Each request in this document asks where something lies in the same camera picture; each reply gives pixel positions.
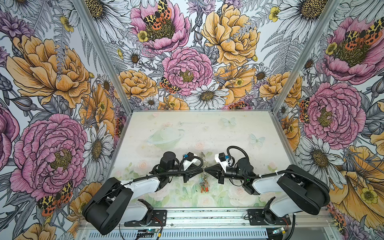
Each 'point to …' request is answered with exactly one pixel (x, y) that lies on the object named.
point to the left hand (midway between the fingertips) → (201, 172)
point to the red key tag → (206, 189)
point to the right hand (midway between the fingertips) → (206, 174)
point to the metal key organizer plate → (203, 183)
